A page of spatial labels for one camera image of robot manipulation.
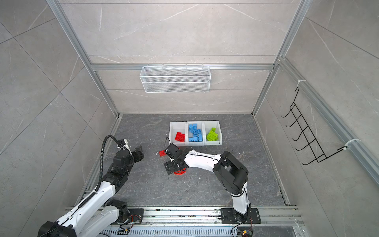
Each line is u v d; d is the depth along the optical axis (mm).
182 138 1017
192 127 1046
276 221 743
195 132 1060
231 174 478
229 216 732
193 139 984
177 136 1038
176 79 1005
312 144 638
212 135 1017
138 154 742
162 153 955
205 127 1034
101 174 558
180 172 879
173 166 774
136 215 731
